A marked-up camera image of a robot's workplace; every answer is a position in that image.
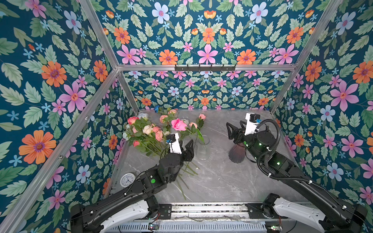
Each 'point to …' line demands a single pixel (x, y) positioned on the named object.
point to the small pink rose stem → (202, 118)
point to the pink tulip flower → (194, 129)
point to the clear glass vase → (202, 151)
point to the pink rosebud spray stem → (168, 115)
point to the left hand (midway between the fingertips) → (191, 141)
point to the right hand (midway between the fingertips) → (237, 119)
